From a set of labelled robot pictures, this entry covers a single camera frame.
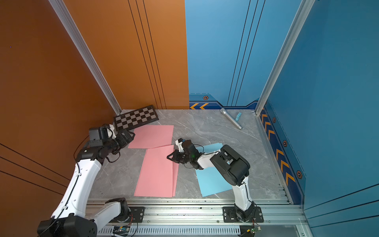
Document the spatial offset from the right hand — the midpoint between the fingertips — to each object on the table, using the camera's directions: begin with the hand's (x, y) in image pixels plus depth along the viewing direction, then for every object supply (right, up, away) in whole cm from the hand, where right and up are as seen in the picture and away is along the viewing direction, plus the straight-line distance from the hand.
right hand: (167, 157), depth 88 cm
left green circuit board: (-19, -32, -17) cm, 41 cm away
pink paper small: (-6, -11, -2) cm, 13 cm away
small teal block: (+49, +26, +21) cm, 59 cm away
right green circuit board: (+44, -30, -19) cm, 57 cm away
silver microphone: (+39, +30, +28) cm, 57 cm away
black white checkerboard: (-29, +24, +24) cm, 45 cm away
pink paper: (-15, +11, +21) cm, 28 cm away
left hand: (-19, +14, -9) cm, 25 cm away
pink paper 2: (+5, -7, -2) cm, 9 cm away
